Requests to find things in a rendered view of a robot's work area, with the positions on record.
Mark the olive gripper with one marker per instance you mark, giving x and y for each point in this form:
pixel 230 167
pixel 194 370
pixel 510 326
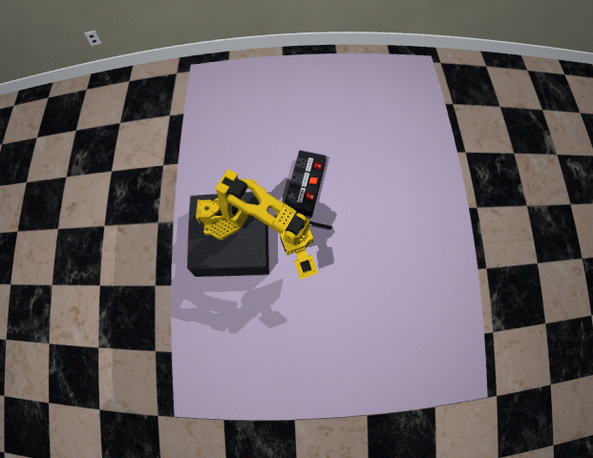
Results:
pixel 305 264

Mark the black power strip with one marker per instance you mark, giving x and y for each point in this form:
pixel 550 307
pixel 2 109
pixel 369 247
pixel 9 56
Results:
pixel 305 182

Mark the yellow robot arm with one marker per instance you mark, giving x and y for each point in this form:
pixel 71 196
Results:
pixel 233 189

